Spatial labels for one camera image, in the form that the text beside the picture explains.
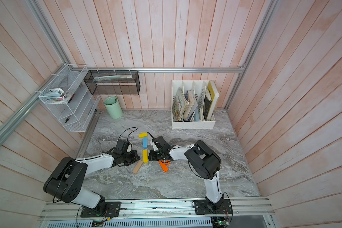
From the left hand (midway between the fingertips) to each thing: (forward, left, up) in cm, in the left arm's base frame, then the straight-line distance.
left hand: (140, 159), depth 92 cm
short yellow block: (+19, +1, 0) cm, 19 cm away
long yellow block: (+2, -3, +1) cm, 4 cm away
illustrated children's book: (+35, -27, +17) cm, 48 cm away
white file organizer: (+34, -36, +18) cm, 53 cm away
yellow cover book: (+34, -49, +27) cm, 66 cm away
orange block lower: (-5, -15, +1) cm, 16 cm away
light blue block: (+12, -2, +1) cm, 13 cm away
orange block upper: (-3, -19, +1) cm, 19 cm away
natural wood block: (-6, +1, +1) cm, 6 cm away
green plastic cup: (+36, +24, +14) cm, 46 cm away
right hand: (+1, -5, 0) cm, 5 cm away
